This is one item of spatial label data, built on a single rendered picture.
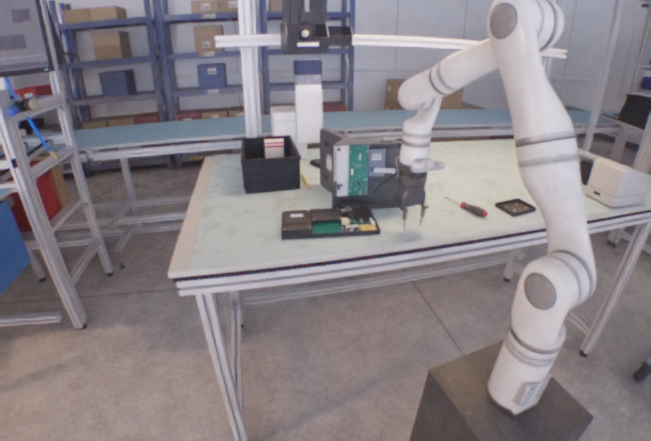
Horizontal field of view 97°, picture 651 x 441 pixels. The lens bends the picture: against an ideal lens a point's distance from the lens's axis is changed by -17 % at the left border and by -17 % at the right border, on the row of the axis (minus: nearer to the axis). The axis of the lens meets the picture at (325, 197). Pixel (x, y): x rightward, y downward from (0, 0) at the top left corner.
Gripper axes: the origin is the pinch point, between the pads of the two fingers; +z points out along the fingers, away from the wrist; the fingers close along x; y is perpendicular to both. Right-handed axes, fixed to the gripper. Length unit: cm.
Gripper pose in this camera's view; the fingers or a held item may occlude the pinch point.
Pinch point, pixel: (412, 227)
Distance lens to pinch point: 94.8
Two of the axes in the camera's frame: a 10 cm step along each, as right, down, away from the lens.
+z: 0.0, 9.1, 4.1
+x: -9.5, 1.3, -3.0
